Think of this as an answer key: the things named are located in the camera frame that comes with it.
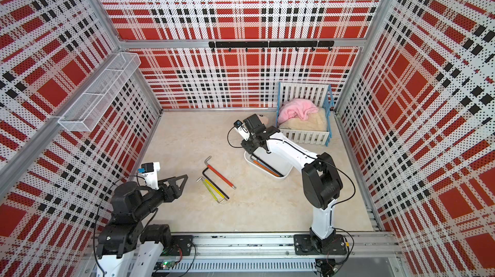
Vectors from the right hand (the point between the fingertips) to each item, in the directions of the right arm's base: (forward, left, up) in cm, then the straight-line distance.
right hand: (251, 141), depth 90 cm
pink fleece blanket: (+19, -23, +3) cm, 30 cm away
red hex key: (-10, +17, -13) cm, 24 cm away
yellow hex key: (-15, +21, -13) cm, 29 cm away
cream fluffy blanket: (+16, -36, -6) cm, 40 cm away
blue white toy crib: (+31, -38, +1) cm, 50 cm away
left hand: (-21, +24, +7) cm, 33 cm away
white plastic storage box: (-4, -12, -13) cm, 18 cm away
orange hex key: (-8, -7, -11) cm, 16 cm away
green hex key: (-20, +19, -14) cm, 31 cm away
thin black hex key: (-10, +24, -13) cm, 29 cm away
